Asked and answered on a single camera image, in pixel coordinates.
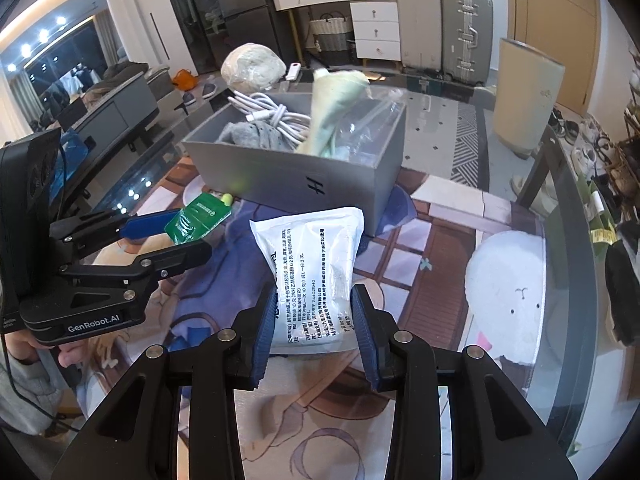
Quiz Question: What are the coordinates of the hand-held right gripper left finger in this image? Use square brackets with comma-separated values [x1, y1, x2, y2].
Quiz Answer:
[50, 284, 279, 480]

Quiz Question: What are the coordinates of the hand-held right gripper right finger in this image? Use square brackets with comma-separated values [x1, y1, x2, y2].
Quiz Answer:
[350, 284, 576, 480]

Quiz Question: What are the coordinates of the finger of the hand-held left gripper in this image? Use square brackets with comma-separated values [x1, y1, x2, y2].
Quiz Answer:
[59, 239, 213, 292]
[50, 210, 181, 257]

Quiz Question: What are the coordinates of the green spout pouch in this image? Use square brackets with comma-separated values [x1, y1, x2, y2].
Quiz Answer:
[164, 192, 236, 246]

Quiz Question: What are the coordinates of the white printed packet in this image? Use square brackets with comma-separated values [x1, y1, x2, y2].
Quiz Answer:
[249, 205, 362, 356]

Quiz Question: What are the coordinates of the grey dotted knit cloth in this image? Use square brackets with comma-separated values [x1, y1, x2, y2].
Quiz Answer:
[216, 121, 291, 150]

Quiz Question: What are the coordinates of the grey cardboard box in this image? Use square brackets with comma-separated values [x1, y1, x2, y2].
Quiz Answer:
[181, 91, 407, 236]

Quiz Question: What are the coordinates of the white power cable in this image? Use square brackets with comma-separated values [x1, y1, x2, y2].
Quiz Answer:
[227, 91, 313, 151]

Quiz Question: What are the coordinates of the clear plastic bag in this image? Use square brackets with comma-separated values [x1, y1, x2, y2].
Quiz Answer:
[330, 87, 406, 166]

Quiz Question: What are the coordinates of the person's left forearm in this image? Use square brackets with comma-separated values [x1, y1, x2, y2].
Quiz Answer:
[0, 345, 67, 436]

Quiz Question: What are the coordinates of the person's left hand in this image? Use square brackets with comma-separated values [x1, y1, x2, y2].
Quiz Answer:
[7, 330, 84, 387]

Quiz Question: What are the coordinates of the grey low cabinet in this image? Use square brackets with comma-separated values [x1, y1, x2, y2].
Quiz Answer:
[57, 67, 161, 161]

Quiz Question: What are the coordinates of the printed cartoon table mat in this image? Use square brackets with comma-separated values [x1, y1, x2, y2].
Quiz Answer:
[85, 160, 551, 480]

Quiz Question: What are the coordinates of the wrapped napa cabbage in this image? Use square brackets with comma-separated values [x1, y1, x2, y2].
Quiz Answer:
[220, 44, 287, 93]

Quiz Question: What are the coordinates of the dark glass wardrobe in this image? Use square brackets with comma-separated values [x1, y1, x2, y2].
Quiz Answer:
[160, 0, 226, 76]

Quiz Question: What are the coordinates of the beige slipper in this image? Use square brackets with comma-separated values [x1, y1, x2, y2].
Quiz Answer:
[510, 175, 552, 217]

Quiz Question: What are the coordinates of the grey refrigerator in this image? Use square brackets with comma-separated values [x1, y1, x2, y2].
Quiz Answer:
[205, 0, 301, 76]

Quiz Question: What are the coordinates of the grey rug with striped border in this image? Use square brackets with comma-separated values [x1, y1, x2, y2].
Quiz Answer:
[395, 87, 491, 183]

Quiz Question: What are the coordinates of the green glass bottle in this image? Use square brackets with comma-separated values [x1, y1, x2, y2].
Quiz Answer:
[575, 180, 618, 247]

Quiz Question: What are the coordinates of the dark cloth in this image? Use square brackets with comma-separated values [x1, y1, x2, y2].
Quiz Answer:
[604, 235, 640, 347]

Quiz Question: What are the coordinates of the wicker basket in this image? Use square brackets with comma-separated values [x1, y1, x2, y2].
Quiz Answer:
[307, 15, 353, 52]

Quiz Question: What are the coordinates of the beige cylindrical bin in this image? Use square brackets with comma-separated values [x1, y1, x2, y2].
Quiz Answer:
[492, 37, 566, 157]

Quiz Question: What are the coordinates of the white desk with drawers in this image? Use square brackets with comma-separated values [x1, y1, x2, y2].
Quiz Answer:
[267, 0, 401, 63]

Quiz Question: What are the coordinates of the white suitcase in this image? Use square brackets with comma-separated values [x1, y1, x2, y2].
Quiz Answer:
[395, 0, 443, 73]

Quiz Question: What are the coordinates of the silver suitcase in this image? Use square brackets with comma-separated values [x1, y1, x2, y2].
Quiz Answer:
[441, 0, 495, 86]

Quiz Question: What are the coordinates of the wooden door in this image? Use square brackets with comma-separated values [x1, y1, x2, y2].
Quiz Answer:
[505, 0, 601, 116]

